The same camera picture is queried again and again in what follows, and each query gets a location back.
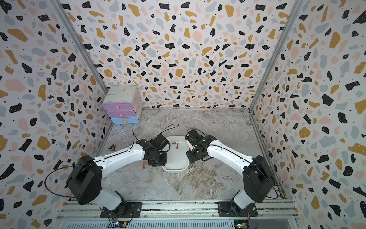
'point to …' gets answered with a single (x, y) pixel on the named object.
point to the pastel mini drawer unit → (123, 104)
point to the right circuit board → (240, 223)
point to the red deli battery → (143, 165)
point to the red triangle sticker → (112, 147)
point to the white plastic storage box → (177, 156)
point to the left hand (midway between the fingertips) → (166, 163)
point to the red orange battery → (177, 145)
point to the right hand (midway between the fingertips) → (192, 157)
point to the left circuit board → (116, 223)
